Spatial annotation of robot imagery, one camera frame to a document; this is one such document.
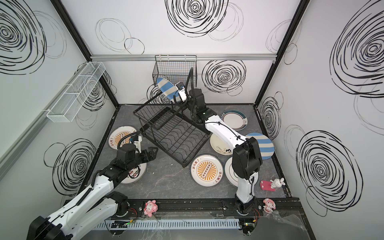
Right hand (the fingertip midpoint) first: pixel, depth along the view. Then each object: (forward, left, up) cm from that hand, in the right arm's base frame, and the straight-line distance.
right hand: (180, 91), depth 80 cm
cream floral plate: (-16, -24, -31) cm, 42 cm away
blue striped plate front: (+3, +7, -1) cm, 8 cm away
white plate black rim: (-33, -29, -34) cm, 56 cm away
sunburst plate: (-6, +47, -32) cm, 57 cm away
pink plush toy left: (-50, +13, -30) cm, 60 cm away
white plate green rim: (+9, -38, -34) cm, 52 cm away
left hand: (-24, +15, -22) cm, 35 cm away
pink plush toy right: (-48, -45, -31) cm, 73 cm away
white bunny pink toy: (-39, -49, -31) cm, 70 cm away
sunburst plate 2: (-30, -15, -34) cm, 48 cm away
